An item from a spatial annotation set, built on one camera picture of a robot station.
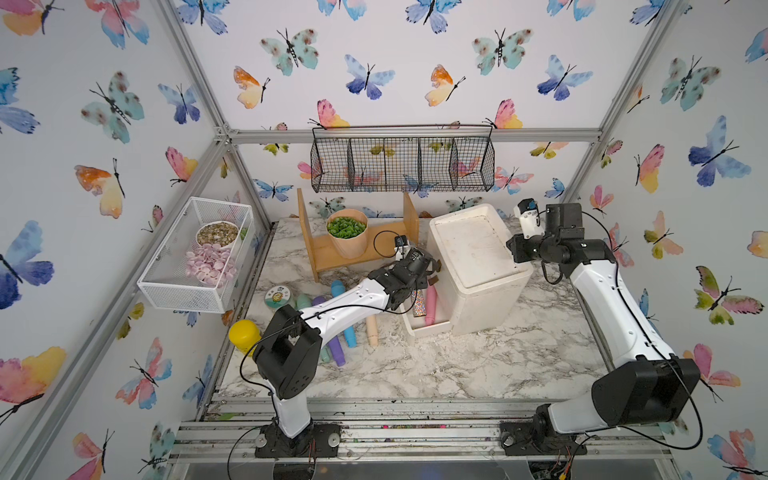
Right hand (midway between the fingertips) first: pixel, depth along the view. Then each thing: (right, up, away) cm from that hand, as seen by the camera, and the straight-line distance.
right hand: (517, 238), depth 80 cm
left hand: (-25, -9, +8) cm, 28 cm away
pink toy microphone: (-21, -19, +16) cm, 32 cm away
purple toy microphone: (-50, -30, +8) cm, 59 cm away
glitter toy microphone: (-26, -18, +5) cm, 31 cm away
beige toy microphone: (-40, -25, +13) cm, 48 cm away
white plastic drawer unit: (-11, -11, -5) cm, 17 cm away
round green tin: (-68, -17, +11) cm, 71 cm away
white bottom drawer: (-18, -23, +12) cm, 32 cm away
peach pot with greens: (-46, +3, +13) cm, 48 cm away
